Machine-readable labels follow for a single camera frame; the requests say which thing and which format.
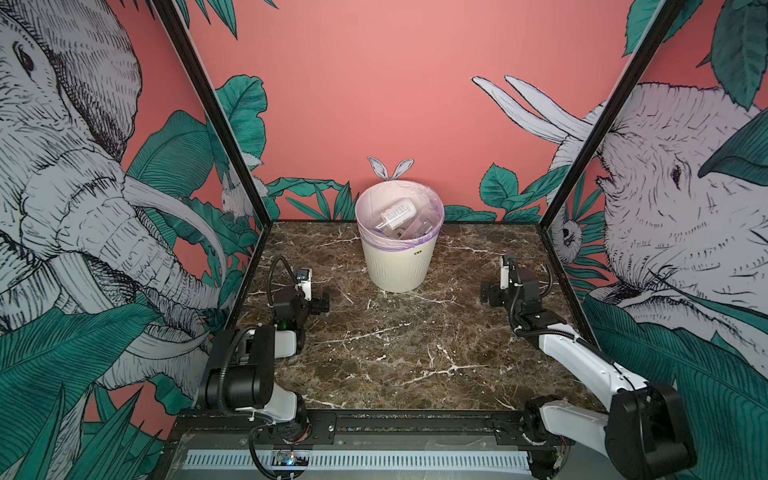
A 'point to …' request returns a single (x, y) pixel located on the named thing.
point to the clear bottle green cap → (421, 225)
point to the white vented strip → (362, 460)
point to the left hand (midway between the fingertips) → (312, 280)
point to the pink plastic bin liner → (383, 197)
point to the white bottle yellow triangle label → (397, 214)
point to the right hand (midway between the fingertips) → (497, 275)
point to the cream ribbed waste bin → (400, 271)
